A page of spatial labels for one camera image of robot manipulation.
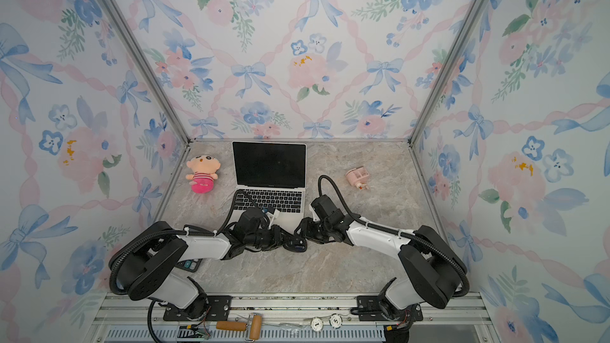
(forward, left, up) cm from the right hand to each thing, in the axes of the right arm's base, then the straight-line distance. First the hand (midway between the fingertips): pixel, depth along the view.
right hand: (299, 233), depth 84 cm
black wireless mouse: (-3, +2, -1) cm, 4 cm away
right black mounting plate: (-22, -22, -5) cm, 32 cm away
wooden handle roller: (-26, +12, -3) cm, 29 cm away
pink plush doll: (+27, +41, +3) cm, 49 cm away
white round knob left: (-26, -6, -6) cm, 27 cm away
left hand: (-1, +1, -1) cm, 2 cm away
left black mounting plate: (-23, +25, -4) cm, 34 cm away
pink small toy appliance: (+26, -24, -1) cm, 35 cm away
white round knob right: (-25, -12, -5) cm, 28 cm away
